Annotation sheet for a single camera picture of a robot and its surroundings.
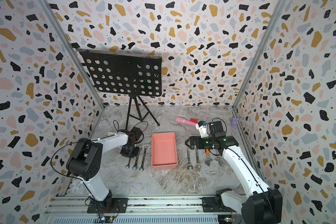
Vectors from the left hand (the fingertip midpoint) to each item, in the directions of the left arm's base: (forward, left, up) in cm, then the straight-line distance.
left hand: (133, 155), depth 92 cm
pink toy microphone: (+28, -34, +2) cm, 44 cm away
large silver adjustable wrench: (-19, -46, +35) cm, 61 cm away
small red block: (+30, -43, -1) cm, 53 cm away
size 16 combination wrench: (-8, -7, -1) cm, 10 cm away
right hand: (-1, -37, +18) cm, 42 cm away
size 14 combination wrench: (-7, -3, 0) cm, 8 cm away
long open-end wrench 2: (-8, -42, 0) cm, 43 cm away
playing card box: (+17, +20, +1) cm, 26 cm away
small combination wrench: (-6, +2, -1) cm, 6 cm away
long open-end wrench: (-7, -37, -1) cm, 37 cm away
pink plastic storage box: (+3, -20, -1) cm, 20 cm away
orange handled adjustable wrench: (-5, -49, -2) cm, 49 cm away
